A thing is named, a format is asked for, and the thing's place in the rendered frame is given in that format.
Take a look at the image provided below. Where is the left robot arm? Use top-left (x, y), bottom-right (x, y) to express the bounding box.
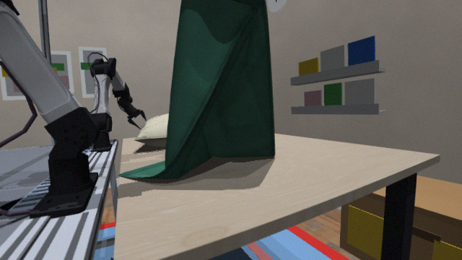
top-left (90, 58), bottom-right (133, 152)

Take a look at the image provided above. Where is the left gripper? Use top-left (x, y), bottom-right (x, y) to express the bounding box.
top-left (124, 104), bottom-right (146, 129)

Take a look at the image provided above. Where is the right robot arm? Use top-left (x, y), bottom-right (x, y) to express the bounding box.
top-left (0, 0), bottom-right (100, 219)

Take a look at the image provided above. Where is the cream pillow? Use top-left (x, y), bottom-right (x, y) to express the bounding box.
top-left (135, 114), bottom-right (169, 147)

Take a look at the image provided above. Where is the green cloth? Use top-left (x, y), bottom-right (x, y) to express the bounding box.
top-left (118, 0), bottom-right (275, 179)

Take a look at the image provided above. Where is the grey slotted aluminium extrusion bar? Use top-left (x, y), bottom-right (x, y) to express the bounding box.
top-left (23, 139), bottom-right (118, 260)

